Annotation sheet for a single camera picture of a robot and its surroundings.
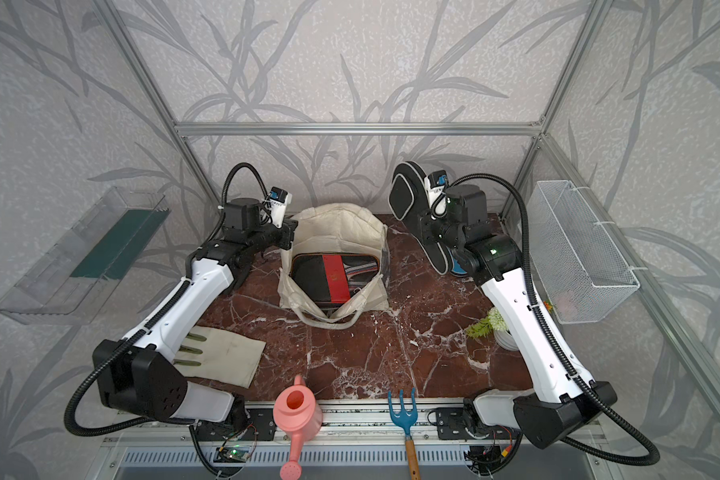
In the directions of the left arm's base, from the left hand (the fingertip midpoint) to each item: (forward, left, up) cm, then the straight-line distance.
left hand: (296, 221), depth 80 cm
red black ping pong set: (-7, -9, -17) cm, 21 cm away
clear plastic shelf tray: (-23, +45, +3) cm, 51 cm away
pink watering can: (-43, -4, -16) cm, 46 cm away
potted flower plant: (-23, -53, -13) cm, 59 cm away
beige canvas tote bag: (+6, -9, -9) cm, 14 cm away
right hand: (-6, -33, +10) cm, 35 cm away
